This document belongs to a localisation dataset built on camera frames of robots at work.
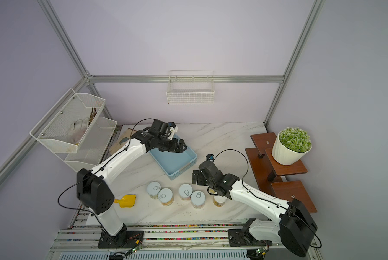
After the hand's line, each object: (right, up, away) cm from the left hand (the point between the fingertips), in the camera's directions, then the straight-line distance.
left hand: (178, 148), depth 84 cm
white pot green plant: (+49, +2, -19) cm, 52 cm away
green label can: (-13, -21, 0) cm, 25 cm away
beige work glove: (-43, +4, +27) cm, 51 cm away
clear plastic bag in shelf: (-49, +10, -5) cm, 51 cm away
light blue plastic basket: (-4, -10, +14) cm, 18 cm away
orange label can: (-6, -25, -2) cm, 26 cm away
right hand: (+12, -15, -1) cm, 19 cm away
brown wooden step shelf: (+52, -16, +6) cm, 54 cm away
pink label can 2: (+10, -25, -4) cm, 28 cm away
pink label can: (+4, -22, -1) cm, 22 cm away
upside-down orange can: (+21, -26, -5) cm, 34 cm away
